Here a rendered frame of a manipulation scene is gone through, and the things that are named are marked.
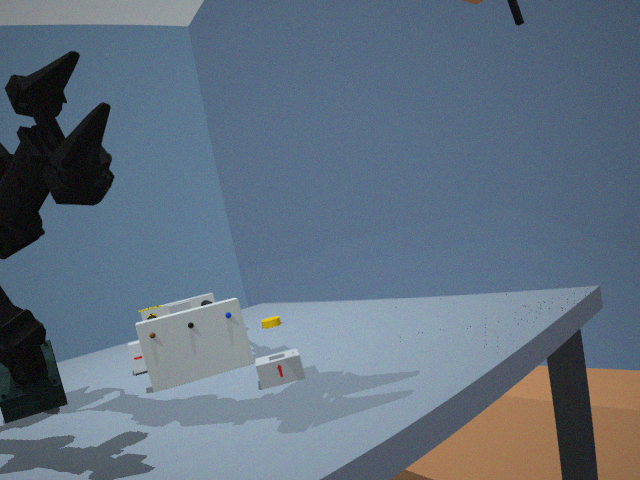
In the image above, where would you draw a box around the yellow short cylinder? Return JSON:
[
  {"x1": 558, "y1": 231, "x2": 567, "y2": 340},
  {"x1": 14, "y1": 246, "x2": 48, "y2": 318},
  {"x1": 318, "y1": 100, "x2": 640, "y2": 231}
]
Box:
[{"x1": 261, "y1": 316, "x2": 281, "y2": 329}]

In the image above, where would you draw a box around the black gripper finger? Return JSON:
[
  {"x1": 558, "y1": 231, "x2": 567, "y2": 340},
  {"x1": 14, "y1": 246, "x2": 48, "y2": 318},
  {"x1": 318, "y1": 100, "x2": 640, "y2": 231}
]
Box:
[
  {"x1": 17, "y1": 51, "x2": 80, "y2": 104},
  {"x1": 51, "y1": 102, "x2": 110, "y2": 180}
]

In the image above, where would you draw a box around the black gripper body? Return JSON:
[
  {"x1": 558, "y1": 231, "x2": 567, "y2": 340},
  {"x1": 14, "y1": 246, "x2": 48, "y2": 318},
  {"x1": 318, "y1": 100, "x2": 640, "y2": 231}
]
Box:
[{"x1": 3, "y1": 74, "x2": 110, "y2": 206}]

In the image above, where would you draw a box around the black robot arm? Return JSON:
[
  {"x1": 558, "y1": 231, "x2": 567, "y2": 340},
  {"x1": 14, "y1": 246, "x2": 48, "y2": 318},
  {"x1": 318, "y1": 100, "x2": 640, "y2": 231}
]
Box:
[{"x1": 0, "y1": 142, "x2": 115, "y2": 388}]

